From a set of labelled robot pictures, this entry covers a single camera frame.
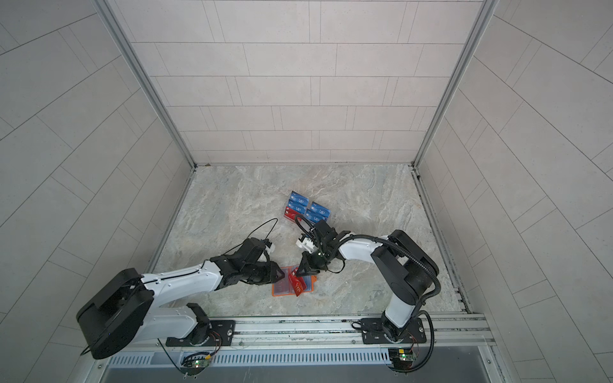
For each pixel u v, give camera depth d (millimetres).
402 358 679
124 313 413
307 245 802
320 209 902
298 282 788
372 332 710
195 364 654
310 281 805
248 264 659
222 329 723
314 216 896
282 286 800
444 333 728
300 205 920
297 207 934
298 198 936
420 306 518
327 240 704
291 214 933
